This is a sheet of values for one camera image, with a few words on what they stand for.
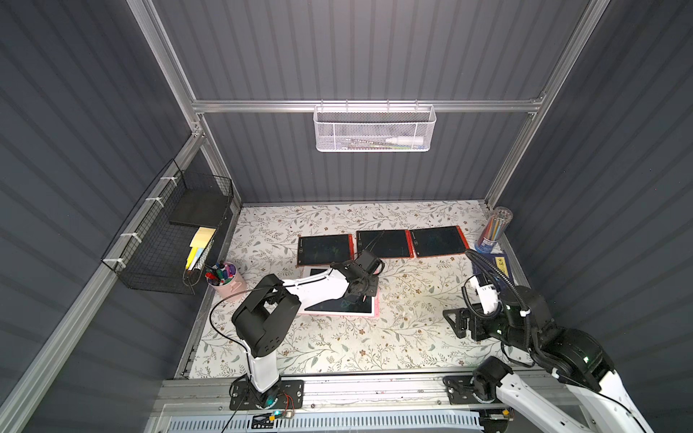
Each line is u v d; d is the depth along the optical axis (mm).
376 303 912
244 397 722
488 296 577
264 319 481
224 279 847
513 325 496
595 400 396
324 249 1053
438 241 1083
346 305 911
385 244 1112
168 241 733
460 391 737
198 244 727
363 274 708
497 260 994
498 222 911
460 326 596
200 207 802
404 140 907
